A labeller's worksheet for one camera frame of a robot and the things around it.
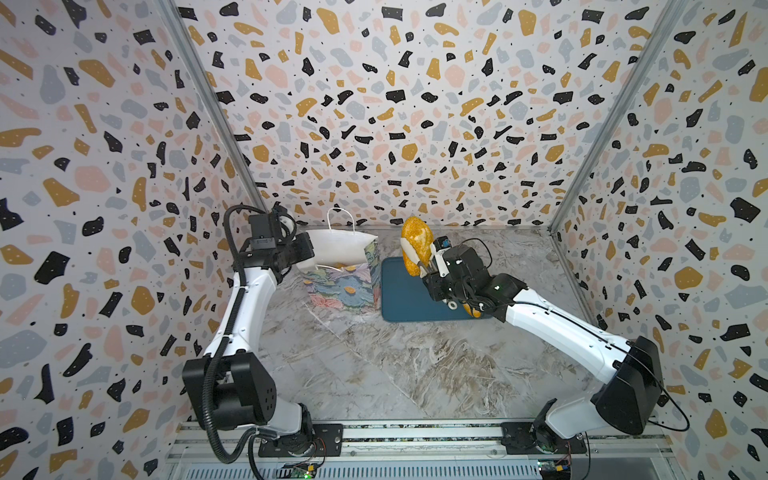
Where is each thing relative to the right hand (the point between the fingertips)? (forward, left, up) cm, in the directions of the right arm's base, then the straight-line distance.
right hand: (424, 272), depth 78 cm
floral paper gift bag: (+1, +21, -2) cm, 21 cm away
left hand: (+9, +31, +4) cm, 33 cm away
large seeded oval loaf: (+11, +1, +3) cm, 12 cm away
